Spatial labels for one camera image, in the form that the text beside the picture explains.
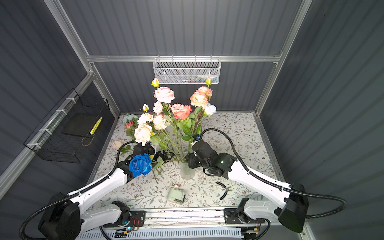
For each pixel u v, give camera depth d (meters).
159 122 0.64
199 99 0.61
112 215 0.61
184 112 0.59
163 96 0.55
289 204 0.40
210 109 0.65
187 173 0.82
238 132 1.09
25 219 0.37
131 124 1.08
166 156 0.78
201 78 0.91
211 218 0.75
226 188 0.83
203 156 0.56
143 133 0.56
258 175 0.45
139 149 0.64
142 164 0.48
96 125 0.76
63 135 0.72
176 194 0.77
